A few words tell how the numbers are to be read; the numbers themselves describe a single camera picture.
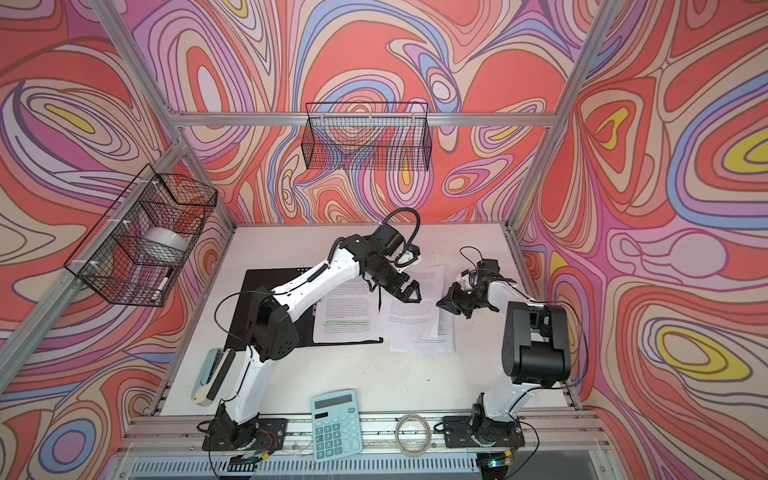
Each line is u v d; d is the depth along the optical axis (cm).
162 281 73
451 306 83
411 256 78
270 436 73
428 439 72
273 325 53
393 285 75
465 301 81
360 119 88
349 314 95
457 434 73
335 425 73
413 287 75
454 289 84
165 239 74
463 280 89
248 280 104
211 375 80
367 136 100
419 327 90
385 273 72
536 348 48
